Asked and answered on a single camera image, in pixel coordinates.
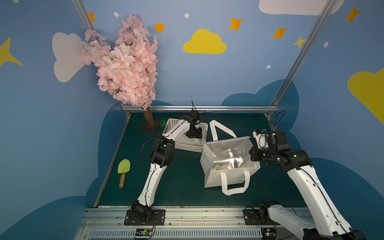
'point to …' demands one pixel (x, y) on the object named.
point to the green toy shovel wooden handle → (124, 166)
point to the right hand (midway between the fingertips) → (252, 149)
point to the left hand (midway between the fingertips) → (199, 134)
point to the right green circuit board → (268, 233)
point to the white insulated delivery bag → (229, 161)
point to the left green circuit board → (143, 232)
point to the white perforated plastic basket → (186, 143)
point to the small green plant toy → (163, 123)
